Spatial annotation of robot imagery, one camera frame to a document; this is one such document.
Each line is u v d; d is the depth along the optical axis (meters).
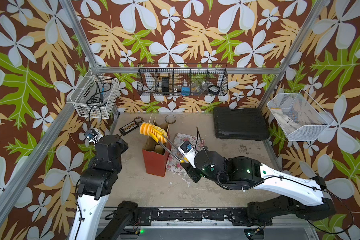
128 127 1.08
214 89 0.96
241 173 0.39
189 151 0.48
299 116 0.80
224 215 0.75
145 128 0.65
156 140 0.63
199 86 0.95
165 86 1.01
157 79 0.98
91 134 0.49
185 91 0.95
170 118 1.18
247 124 1.06
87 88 0.80
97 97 0.77
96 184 0.39
